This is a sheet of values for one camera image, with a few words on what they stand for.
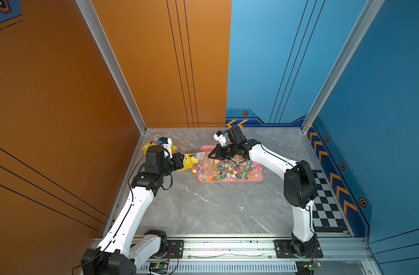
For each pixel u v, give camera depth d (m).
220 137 0.83
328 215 0.79
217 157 0.77
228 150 0.77
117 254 0.39
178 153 0.69
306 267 0.70
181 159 0.76
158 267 0.72
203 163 0.83
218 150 0.77
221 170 0.96
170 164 0.65
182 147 1.03
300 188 0.52
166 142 0.69
